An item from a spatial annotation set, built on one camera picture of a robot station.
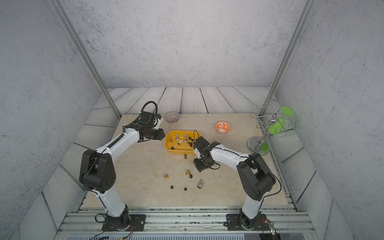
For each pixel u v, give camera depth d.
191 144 1.02
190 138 1.06
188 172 0.89
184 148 1.01
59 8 0.70
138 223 0.73
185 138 1.03
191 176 0.89
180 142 1.03
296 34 0.79
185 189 0.84
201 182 0.87
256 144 1.10
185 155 0.98
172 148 0.99
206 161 0.75
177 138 1.05
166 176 0.88
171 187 0.85
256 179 0.46
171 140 1.04
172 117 1.18
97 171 0.48
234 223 0.73
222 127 1.11
